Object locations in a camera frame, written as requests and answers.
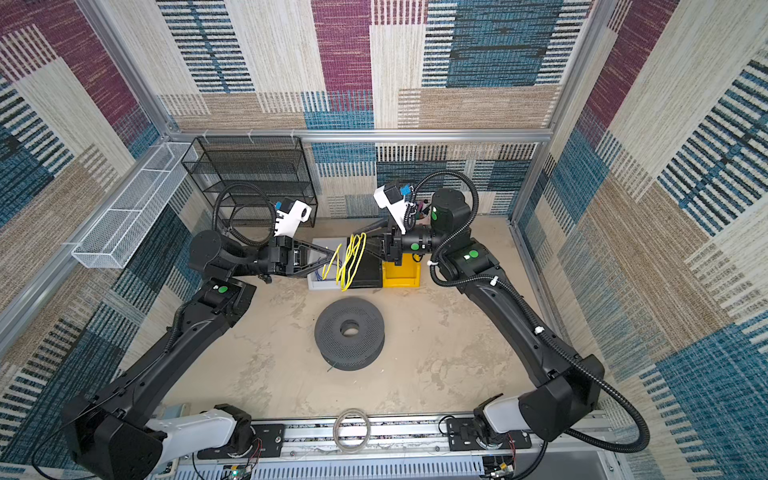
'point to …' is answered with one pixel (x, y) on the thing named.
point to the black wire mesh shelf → (254, 181)
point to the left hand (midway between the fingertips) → (330, 260)
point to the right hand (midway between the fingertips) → (355, 244)
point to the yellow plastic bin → (408, 274)
